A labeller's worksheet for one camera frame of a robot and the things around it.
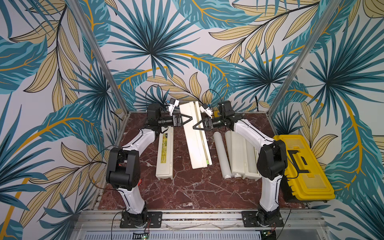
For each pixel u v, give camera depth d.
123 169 0.48
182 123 0.75
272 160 0.52
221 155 0.92
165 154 0.86
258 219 0.69
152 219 0.73
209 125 0.73
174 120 0.73
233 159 0.87
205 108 0.78
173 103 0.76
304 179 0.70
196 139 0.75
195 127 0.75
